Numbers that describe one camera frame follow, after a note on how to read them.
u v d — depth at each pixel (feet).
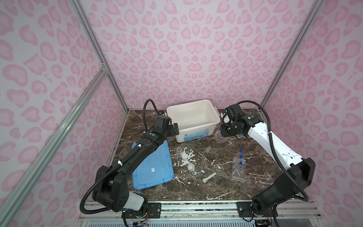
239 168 2.58
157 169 2.89
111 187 1.36
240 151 3.20
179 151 3.15
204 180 2.69
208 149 3.12
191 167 2.87
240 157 3.04
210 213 2.37
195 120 3.65
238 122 1.85
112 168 1.45
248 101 2.20
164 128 2.14
